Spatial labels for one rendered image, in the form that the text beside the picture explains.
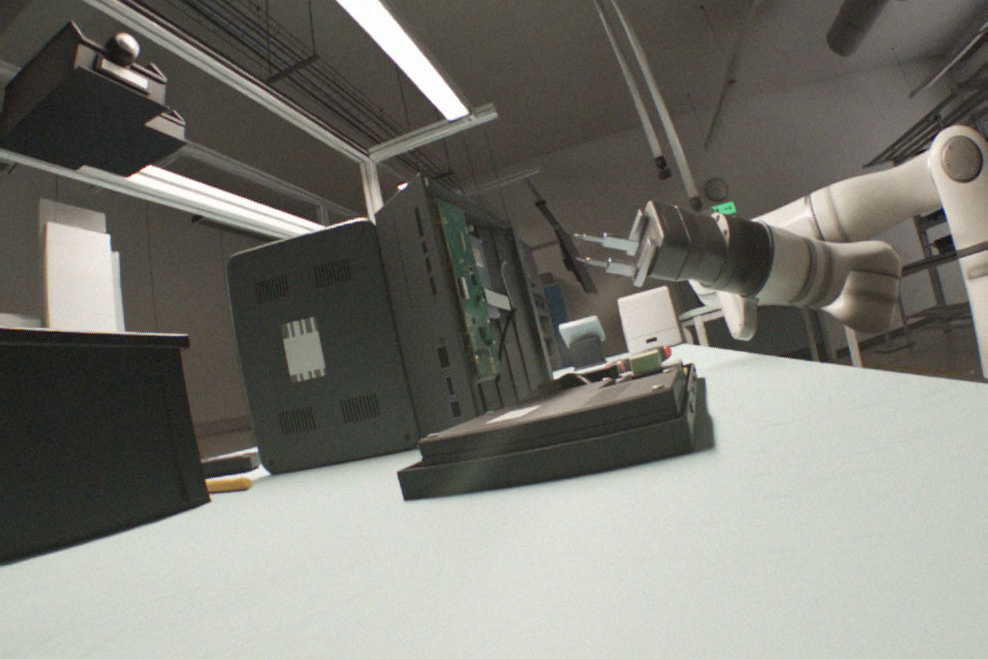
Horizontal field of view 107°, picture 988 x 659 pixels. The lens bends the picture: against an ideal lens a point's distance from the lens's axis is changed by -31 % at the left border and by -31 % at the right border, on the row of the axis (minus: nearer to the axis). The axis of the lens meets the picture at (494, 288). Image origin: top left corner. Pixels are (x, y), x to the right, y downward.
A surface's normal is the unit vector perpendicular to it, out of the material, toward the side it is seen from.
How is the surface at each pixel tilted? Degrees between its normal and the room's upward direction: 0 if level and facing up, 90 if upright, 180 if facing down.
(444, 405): 90
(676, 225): 53
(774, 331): 90
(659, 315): 90
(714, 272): 128
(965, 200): 93
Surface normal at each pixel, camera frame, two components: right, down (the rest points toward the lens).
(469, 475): -0.37, -0.06
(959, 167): -0.76, 0.14
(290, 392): 0.00, -0.15
